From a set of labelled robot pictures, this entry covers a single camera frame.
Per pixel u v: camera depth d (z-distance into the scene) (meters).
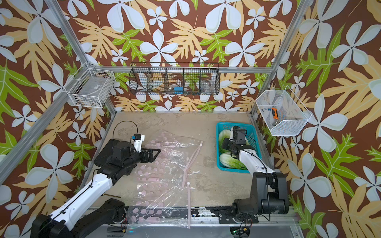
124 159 0.61
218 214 0.75
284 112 0.83
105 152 0.91
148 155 0.70
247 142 0.68
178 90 0.93
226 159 0.86
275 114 0.84
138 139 0.71
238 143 0.70
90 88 0.90
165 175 0.88
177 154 0.95
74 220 0.43
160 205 0.77
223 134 0.98
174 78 0.96
